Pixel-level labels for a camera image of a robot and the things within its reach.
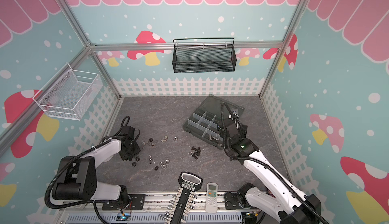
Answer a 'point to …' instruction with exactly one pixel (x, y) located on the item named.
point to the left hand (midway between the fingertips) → (135, 155)
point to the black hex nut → (150, 140)
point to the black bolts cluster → (196, 152)
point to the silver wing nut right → (164, 139)
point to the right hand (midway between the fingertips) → (229, 123)
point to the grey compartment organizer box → (203, 123)
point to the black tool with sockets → (185, 200)
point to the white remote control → (211, 197)
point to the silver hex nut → (175, 138)
